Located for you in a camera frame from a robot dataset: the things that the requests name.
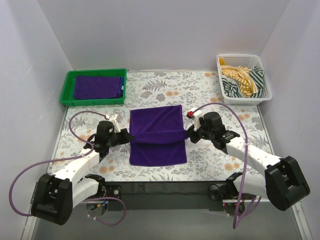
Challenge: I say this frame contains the purple towel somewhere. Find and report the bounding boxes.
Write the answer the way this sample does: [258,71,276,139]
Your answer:
[129,105,188,167]
[73,76,121,100]

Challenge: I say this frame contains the blue towel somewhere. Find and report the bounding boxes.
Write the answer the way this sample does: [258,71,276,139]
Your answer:
[119,76,125,98]

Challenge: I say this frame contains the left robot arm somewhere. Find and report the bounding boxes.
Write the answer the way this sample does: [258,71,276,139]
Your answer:
[31,120,134,225]

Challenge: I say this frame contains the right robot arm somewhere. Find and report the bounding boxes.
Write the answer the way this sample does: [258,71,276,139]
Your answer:
[186,108,311,211]

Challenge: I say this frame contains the green white striped towel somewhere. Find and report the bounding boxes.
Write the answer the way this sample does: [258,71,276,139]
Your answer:
[221,66,265,98]

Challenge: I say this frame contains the green plastic tray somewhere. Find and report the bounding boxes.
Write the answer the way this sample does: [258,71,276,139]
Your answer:
[60,68,127,107]

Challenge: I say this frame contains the yellow white striped towel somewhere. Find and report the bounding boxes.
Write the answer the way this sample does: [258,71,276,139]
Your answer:
[220,65,258,98]

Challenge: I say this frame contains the white plastic laundry basket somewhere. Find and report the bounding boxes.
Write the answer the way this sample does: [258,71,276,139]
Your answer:
[216,53,273,105]

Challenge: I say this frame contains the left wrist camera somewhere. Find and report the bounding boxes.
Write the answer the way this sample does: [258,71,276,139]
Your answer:
[104,114,121,133]

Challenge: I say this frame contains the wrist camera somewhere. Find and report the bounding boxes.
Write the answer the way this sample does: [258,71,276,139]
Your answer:
[104,114,121,133]
[186,107,204,132]

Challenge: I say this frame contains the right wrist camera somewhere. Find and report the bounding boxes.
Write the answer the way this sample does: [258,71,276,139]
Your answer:
[186,107,204,132]

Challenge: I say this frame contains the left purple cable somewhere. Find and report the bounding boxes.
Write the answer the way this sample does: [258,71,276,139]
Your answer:
[8,111,127,227]

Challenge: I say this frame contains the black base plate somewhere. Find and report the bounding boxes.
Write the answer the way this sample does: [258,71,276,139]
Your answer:
[77,181,251,213]

